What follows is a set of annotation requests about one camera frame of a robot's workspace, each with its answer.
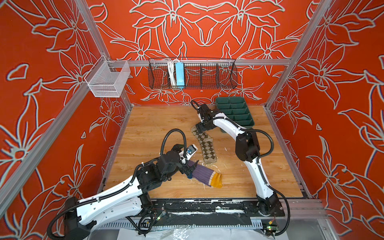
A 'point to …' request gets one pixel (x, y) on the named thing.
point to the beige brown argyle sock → (207, 145)
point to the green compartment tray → (236, 108)
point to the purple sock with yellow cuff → (205, 176)
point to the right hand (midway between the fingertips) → (201, 126)
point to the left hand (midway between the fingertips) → (190, 151)
